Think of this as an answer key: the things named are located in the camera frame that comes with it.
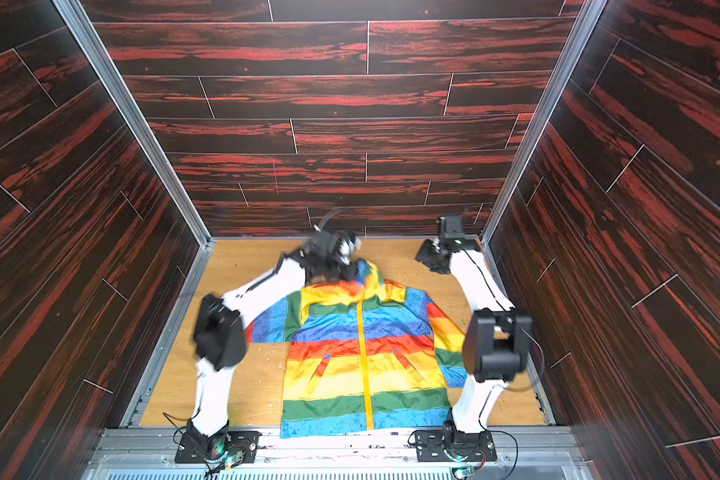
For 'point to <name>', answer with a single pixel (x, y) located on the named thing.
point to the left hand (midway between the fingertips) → (363, 273)
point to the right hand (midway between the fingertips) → (430, 256)
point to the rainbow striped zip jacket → (361, 355)
